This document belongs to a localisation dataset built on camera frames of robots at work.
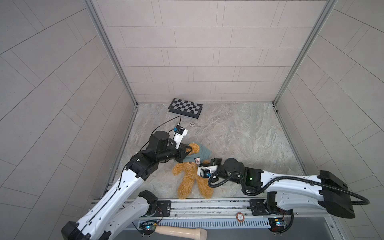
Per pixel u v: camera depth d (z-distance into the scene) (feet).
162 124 1.61
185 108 3.57
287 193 1.60
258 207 2.34
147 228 2.14
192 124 3.42
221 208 2.37
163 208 2.33
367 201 1.28
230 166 1.76
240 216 2.27
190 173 2.31
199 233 2.03
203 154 2.16
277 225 2.22
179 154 1.92
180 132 1.93
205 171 1.81
